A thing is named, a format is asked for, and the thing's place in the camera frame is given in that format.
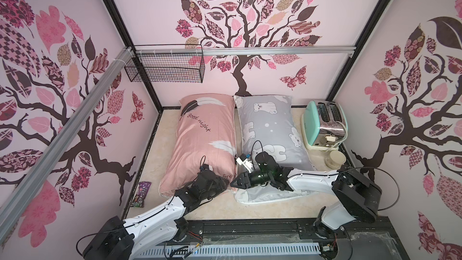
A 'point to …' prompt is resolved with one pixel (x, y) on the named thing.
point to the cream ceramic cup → (335, 160)
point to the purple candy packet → (143, 188)
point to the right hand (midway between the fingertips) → (232, 185)
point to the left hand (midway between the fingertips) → (227, 187)
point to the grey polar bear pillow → (269, 124)
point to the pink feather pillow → (205, 135)
